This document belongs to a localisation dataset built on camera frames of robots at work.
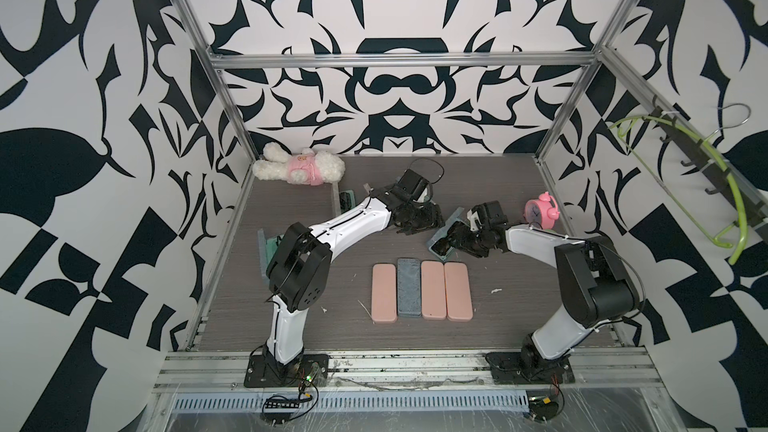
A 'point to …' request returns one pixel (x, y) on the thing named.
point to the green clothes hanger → (623, 123)
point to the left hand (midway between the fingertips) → (437, 219)
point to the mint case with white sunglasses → (409, 287)
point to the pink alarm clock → (542, 211)
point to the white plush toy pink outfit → (303, 168)
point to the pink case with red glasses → (384, 294)
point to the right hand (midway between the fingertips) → (454, 238)
